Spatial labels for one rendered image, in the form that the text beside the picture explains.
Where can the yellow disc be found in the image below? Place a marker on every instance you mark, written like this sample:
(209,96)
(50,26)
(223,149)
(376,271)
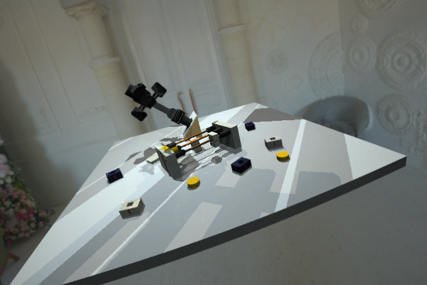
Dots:
(283,156)
(193,182)

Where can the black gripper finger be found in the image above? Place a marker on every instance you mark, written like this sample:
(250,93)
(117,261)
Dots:
(160,92)
(140,113)

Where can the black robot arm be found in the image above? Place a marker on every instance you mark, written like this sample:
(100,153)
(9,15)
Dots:
(176,115)

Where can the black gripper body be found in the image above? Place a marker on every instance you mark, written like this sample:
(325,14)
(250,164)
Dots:
(148,101)

